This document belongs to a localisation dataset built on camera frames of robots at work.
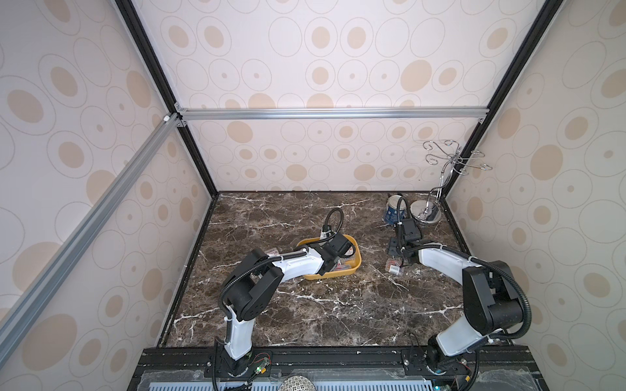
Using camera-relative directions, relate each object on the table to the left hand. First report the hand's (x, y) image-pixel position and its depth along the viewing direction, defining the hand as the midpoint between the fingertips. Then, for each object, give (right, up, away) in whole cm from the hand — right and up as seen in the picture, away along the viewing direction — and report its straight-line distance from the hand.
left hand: (332, 253), depth 93 cm
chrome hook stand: (+44, +16, +16) cm, 50 cm away
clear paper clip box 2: (+23, -5, -1) cm, 23 cm away
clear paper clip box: (-24, 0, +4) cm, 24 cm away
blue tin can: (+26, +16, +9) cm, 32 cm away
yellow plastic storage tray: (+4, -4, -2) cm, 6 cm away
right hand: (+30, +2, +2) cm, 30 cm away
